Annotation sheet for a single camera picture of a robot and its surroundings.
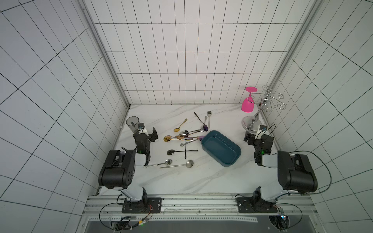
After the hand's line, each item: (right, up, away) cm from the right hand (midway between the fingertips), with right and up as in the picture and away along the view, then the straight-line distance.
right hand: (249, 130), depth 94 cm
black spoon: (-52, -14, -1) cm, 54 cm away
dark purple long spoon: (-28, +1, +11) cm, 30 cm away
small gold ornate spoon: (-48, 0, +9) cm, 49 cm away
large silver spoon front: (-40, -20, -8) cm, 45 cm away
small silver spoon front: (-53, -19, -8) cm, 57 cm away
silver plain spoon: (-42, -3, +6) cm, 43 cm away
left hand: (-68, 0, +1) cm, 68 cm away
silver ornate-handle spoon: (-24, +11, +19) cm, 33 cm away
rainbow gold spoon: (-32, -5, +3) cm, 33 cm away
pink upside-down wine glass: (0, +18, +3) cm, 18 cm away
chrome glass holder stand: (+8, +3, +12) cm, 14 cm away
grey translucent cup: (-76, +5, -6) cm, 76 cm away
